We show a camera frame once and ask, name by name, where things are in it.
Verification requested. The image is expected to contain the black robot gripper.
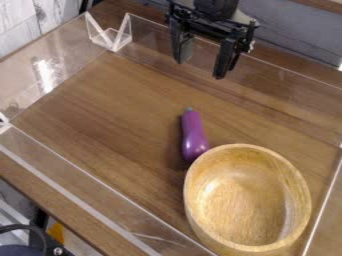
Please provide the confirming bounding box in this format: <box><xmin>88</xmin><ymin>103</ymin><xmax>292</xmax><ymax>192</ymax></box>
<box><xmin>167</xmin><ymin>0</ymin><xmax>259</xmax><ymax>79</ymax></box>

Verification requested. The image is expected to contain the purple toy eggplant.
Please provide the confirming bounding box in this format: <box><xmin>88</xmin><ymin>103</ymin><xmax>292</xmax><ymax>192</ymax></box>
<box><xmin>181</xmin><ymin>108</ymin><xmax>209</xmax><ymax>163</ymax></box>

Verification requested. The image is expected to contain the brown wooden bowl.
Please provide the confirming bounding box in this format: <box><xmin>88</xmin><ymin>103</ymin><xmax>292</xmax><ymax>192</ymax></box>
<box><xmin>183</xmin><ymin>143</ymin><xmax>312</xmax><ymax>256</ymax></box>

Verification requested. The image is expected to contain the black clamp with screw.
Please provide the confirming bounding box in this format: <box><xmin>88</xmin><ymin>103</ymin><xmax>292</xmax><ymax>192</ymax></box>
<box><xmin>28</xmin><ymin>210</ymin><xmax>74</xmax><ymax>256</ymax></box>

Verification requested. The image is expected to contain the black cable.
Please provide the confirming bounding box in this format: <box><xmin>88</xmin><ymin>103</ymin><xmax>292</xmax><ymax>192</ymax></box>
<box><xmin>0</xmin><ymin>223</ymin><xmax>49</xmax><ymax>256</ymax></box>

